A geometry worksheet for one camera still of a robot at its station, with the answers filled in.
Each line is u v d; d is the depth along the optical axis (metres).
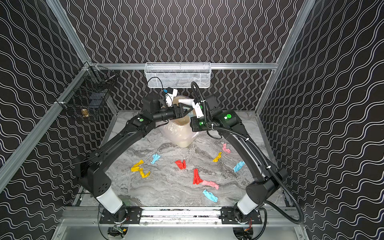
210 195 0.80
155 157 0.95
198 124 0.61
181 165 0.90
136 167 0.91
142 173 0.87
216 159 0.94
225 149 0.99
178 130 0.79
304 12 0.70
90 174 0.43
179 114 0.65
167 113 0.64
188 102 0.69
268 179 0.40
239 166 0.90
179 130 0.78
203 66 0.91
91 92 0.98
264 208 0.67
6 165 0.51
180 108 0.65
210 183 0.85
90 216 0.76
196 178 0.86
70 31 0.77
